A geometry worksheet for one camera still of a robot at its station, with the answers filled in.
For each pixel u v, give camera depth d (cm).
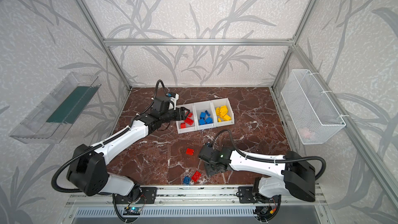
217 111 101
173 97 76
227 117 100
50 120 63
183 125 94
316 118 60
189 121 99
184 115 75
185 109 79
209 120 99
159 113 64
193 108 99
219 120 98
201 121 99
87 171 42
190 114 97
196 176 79
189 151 86
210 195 75
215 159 59
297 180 41
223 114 101
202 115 102
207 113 101
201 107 104
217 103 106
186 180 77
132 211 71
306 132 73
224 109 100
